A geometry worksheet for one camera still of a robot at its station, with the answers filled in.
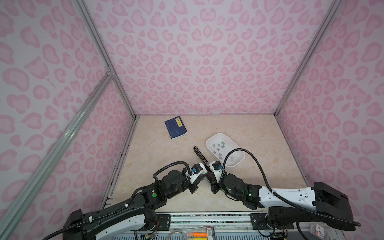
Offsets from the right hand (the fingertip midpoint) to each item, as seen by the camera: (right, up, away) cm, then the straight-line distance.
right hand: (205, 175), depth 75 cm
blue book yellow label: (-20, +24, +37) cm, 48 cm away
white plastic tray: (+11, +11, +27) cm, 31 cm away
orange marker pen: (-4, -26, -6) cm, 27 cm away
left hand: (0, +4, -6) cm, 7 cm away
